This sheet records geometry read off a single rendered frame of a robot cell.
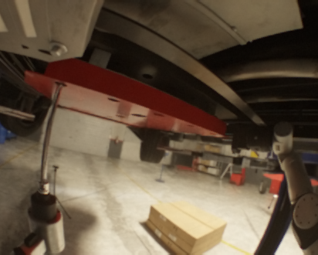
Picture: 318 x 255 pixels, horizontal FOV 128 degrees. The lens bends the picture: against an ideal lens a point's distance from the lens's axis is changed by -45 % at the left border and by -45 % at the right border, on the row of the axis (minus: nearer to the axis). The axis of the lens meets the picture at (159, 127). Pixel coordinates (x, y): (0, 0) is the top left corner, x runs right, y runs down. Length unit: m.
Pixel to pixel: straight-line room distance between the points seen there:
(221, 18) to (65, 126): 8.80
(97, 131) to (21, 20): 8.87
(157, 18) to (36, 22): 0.19
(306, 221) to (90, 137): 8.95
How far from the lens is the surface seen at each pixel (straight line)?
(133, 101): 0.31
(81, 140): 8.91
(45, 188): 0.35
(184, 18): 0.27
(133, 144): 9.70
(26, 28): 0.17
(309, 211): 0.37
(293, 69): 0.48
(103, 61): 0.32
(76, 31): 0.15
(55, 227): 0.38
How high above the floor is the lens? 1.53
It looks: 6 degrees up
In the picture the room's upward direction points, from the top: 11 degrees clockwise
